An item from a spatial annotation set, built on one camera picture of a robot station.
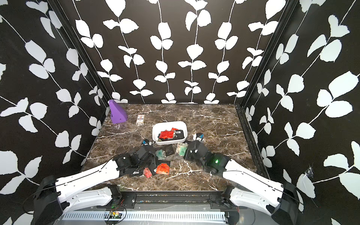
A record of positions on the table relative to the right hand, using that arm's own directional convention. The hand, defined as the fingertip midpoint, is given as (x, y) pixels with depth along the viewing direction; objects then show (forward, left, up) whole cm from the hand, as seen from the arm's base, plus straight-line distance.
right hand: (182, 149), depth 75 cm
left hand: (-1, +14, -8) cm, 16 cm away
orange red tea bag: (+18, +12, -13) cm, 25 cm away
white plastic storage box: (+25, +19, -15) cm, 35 cm away
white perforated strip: (-29, +16, -18) cm, 37 cm away
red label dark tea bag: (-4, +13, -17) cm, 22 cm away
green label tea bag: (+1, +1, -1) cm, 2 cm away
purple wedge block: (+32, +50, -9) cm, 60 cm away
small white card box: (+33, +35, -15) cm, 50 cm away
